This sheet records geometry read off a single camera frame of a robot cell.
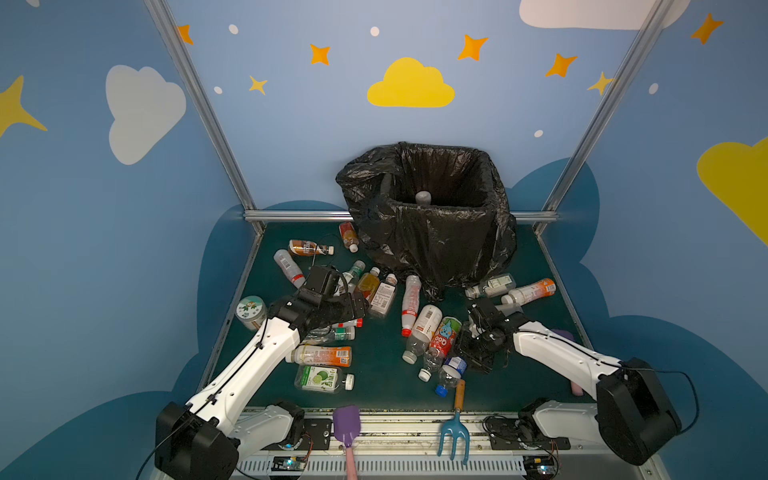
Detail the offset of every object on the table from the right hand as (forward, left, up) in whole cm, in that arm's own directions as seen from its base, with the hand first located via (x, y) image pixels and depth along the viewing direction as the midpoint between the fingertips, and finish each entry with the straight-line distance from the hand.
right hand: (454, 356), depth 84 cm
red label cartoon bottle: (+6, +2, +2) cm, 6 cm away
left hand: (+7, +28, +13) cm, 31 cm away
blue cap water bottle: (-4, +1, -3) cm, 6 cm away
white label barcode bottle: (+9, +8, +2) cm, 13 cm away
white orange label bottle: (+25, -31, 0) cm, 39 cm away
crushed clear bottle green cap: (+4, +37, +2) cm, 37 cm away
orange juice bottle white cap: (-3, +41, +2) cm, 42 cm away
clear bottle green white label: (+24, -15, +1) cm, 29 cm away
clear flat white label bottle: (+19, +22, 0) cm, 29 cm away
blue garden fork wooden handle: (-17, +1, -2) cm, 18 cm away
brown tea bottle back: (+43, +36, +2) cm, 56 cm away
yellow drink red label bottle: (+23, +27, +2) cm, 35 cm away
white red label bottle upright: (+16, +13, +1) cm, 20 cm away
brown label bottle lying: (+37, +54, +2) cm, 66 cm away
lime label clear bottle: (-8, +37, 0) cm, 38 cm away
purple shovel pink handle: (-19, +29, -3) cm, 35 cm away
